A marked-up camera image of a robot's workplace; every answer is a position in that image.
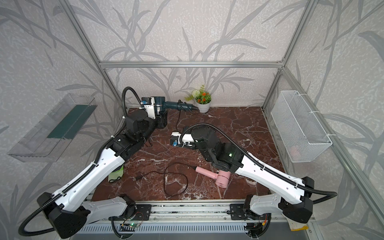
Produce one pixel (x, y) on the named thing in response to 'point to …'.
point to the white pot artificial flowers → (202, 99)
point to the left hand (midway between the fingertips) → (163, 111)
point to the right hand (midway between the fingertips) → (195, 121)
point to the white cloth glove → (295, 226)
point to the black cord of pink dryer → (166, 168)
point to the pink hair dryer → (222, 178)
